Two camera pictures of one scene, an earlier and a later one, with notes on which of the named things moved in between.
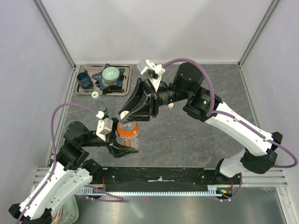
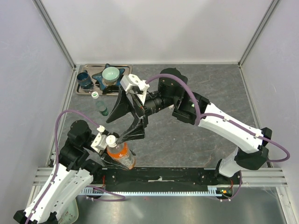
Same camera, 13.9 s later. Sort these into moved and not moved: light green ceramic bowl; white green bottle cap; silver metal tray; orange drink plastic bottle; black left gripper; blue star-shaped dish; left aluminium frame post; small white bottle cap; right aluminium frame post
Moved: black left gripper; orange drink plastic bottle; small white bottle cap
Not moved: white green bottle cap; blue star-shaped dish; light green ceramic bowl; right aluminium frame post; silver metal tray; left aluminium frame post
